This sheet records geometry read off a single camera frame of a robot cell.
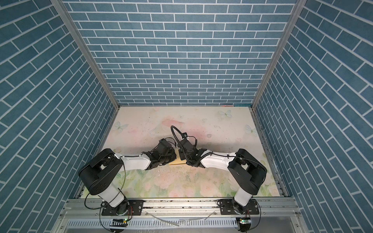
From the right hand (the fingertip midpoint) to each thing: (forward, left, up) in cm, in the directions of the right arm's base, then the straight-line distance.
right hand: (182, 147), depth 90 cm
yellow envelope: (-8, +1, -4) cm, 9 cm away
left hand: (-3, +2, -5) cm, 7 cm away
